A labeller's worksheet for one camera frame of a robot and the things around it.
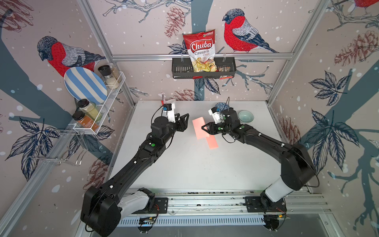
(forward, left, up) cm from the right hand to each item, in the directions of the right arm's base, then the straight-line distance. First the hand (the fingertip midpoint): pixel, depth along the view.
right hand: (202, 126), depth 83 cm
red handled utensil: (+27, +30, -6) cm, 41 cm away
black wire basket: (+35, +14, +16) cm, 41 cm away
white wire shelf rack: (-14, +55, +15) cm, 59 cm away
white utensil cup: (+28, +25, -8) cm, 38 cm away
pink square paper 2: (-3, +1, -3) cm, 4 cm away
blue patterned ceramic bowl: (+31, -15, -15) cm, 38 cm away
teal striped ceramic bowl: (+23, -33, -17) cm, 44 cm away
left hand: (0, +8, +13) cm, 16 cm away
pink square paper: (+1, -7, -19) cm, 20 cm away
